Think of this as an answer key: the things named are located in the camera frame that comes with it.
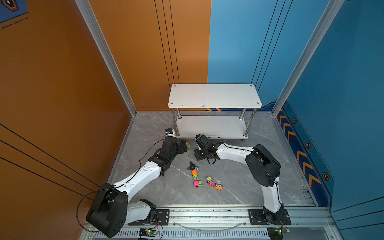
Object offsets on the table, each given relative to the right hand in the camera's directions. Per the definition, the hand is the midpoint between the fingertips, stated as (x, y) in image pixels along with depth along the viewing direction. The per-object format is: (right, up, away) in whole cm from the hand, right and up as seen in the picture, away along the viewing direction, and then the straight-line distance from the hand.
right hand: (196, 154), depth 95 cm
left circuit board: (-23, -32, -24) cm, 47 cm away
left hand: (-9, +10, -9) cm, 16 cm away
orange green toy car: (0, -11, -10) cm, 15 cm away
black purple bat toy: (-3, -6, -6) cm, 9 cm away
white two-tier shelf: (+16, +31, +29) cm, 45 cm away
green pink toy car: (+8, -12, -12) cm, 19 cm away
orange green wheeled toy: (-5, +5, +2) cm, 8 cm away
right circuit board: (+38, -32, -25) cm, 56 cm away
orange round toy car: (+12, -15, -14) cm, 24 cm away
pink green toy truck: (+1, -14, -13) cm, 19 cm away
